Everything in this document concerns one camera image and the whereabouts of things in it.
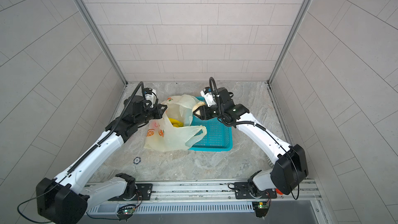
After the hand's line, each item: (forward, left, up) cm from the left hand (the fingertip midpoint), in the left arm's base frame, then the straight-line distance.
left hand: (170, 104), depth 75 cm
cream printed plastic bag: (-12, -2, -4) cm, 13 cm away
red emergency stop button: (-34, -51, -21) cm, 65 cm away
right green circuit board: (-39, -43, -22) cm, 62 cm away
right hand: (-3, -13, -2) cm, 14 cm away
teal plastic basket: (-5, -24, -24) cm, 35 cm away
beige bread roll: (-5, -14, +2) cm, 15 cm away
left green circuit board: (-41, +15, -19) cm, 48 cm away
